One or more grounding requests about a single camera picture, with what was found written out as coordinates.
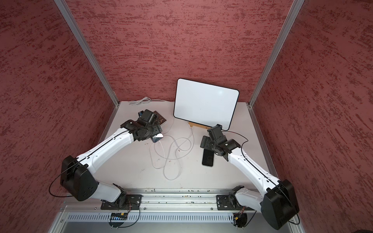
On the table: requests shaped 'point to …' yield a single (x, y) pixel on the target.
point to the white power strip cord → (144, 100)
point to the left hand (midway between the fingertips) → (154, 132)
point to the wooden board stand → (192, 124)
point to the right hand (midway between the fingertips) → (207, 146)
